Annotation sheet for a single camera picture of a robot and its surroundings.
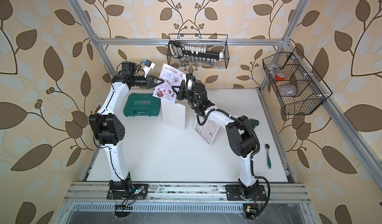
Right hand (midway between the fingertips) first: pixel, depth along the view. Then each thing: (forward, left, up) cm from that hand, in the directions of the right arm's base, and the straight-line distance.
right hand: (172, 87), depth 83 cm
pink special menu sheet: (+3, 0, +4) cm, 5 cm away
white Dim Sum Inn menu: (-18, -19, -19) cm, 33 cm away
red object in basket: (+1, -60, +4) cm, 60 cm away
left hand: (+3, +7, +3) cm, 8 cm away
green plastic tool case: (+7, +25, -23) cm, 35 cm away
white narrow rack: (-10, 0, -13) cm, 16 cm away
